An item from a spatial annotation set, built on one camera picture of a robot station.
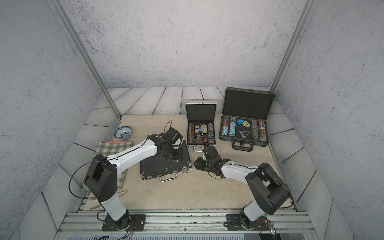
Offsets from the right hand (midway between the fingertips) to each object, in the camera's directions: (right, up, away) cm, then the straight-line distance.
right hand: (196, 164), depth 89 cm
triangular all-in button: (+33, +17, +15) cm, 40 cm away
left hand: (-6, +3, -4) cm, 8 cm away
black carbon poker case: (-17, -2, -4) cm, 17 cm away
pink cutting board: (-54, +12, +16) cm, 58 cm away
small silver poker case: (+4, +24, +23) cm, 33 cm away
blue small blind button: (+32, +26, +22) cm, 47 cm away
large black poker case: (+40, +38, +21) cm, 59 cm away
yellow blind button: (+36, +24, +19) cm, 47 cm away
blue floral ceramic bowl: (-52, +18, +19) cm, 58 cm away
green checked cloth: (-59, +7, +12) cm, 61 cm away
